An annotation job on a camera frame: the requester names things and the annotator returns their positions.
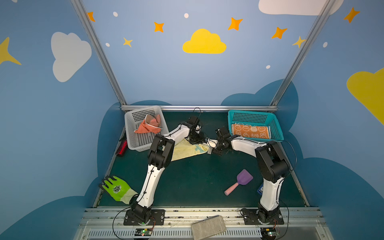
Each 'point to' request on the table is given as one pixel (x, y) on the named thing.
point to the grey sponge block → (208, 228)
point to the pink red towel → (151, 124)
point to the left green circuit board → (143, 232)
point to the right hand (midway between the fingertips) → (216, 144)
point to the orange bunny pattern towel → (249, 130)
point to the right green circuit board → (268, 233)
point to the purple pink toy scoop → (243, 178)
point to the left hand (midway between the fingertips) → (206, 142)
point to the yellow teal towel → (185, 149)
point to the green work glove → (117, 189)
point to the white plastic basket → (140, 142)
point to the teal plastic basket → (266, 118)
